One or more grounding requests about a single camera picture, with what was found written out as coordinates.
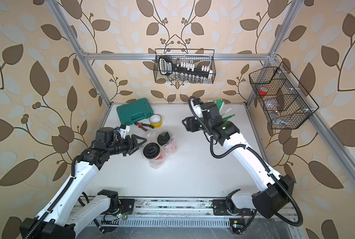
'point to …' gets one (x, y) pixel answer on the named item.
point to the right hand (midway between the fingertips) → (188, 120)
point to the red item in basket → (263, 93)
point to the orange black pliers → (139, 124)
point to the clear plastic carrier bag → (151, 136)
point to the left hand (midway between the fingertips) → (142, 140)
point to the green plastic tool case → (133, 112)
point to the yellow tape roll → (155, 120)
